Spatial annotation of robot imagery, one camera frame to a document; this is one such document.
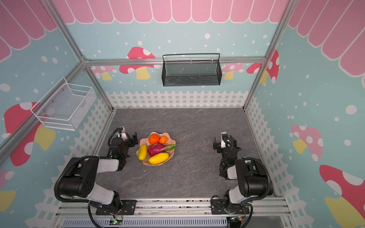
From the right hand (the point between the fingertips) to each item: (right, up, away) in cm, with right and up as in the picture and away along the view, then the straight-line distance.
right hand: (223, 136), depth 90 cm
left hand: (-61, 0, +4) cm, 61 cm away
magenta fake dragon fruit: (-42, -7, -3) cm, 43 cm away
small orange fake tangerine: (-39, -3, +3) cm, 39 cm away
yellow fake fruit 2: (-40, -13, -5) cm, 43 cm away
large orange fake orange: (-45, -2, +3) cm, 45 cm away
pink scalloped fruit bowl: (-34, -4, +5) cm, 35 cm away
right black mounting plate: (-7, -36, -16) cm, 40 cm away
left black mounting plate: (-54, -36, -15) cm, 67 cm away
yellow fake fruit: (-51, -10, -3) cm, 52 cm away
